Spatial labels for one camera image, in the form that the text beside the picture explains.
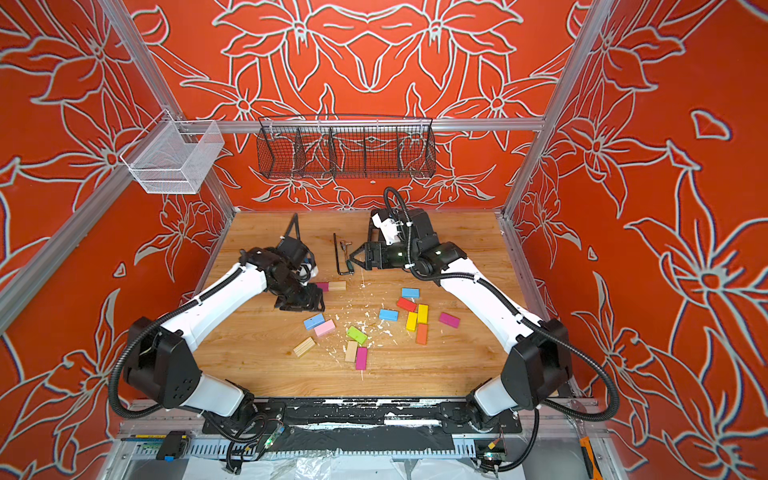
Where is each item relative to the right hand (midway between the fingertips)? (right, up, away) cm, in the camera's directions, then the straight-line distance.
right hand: (362, 252), depth 74 cm
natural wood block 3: (-4, -29, +9) cm, 30 cm away
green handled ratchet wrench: (-6, -5, +27) cm, 29 cm away
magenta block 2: (-1, -30, +9) cm, 32 cm away
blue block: (-15, -22, +14) cm, 30 cm away
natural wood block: (-10, -12, +24) cm, 29 cm away
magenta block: (+26, -22, +16) cm, 38 cm away
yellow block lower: (+14, -22, +14) cm, 30 cm away
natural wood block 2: (-18, -28, +11) cm, 35 cm away
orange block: (+17, -25, +13) cm, 33 cm away
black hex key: (-11, -4, +31) cm, 33 cm away
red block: (+13, -18, +19) cm, 29 cm away
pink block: (-12, -24, +14) cm, 30 cm away
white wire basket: (-61, +30, +18) cm, 70 cm away
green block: (-2, -25, +12) cm, 28 cm away
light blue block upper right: (+14, -14, +20) cm, 29 cm away
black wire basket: (-9, +35, +26) cm, 45 cm away
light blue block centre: (+7, -20, +16) cm, 27 cm away
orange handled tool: (+53, -47, -7) cm, 71 cm away
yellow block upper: (+18, -20, +16) cm, 31 cm away
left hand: (-13, -15, +7) cm, 22 cm away
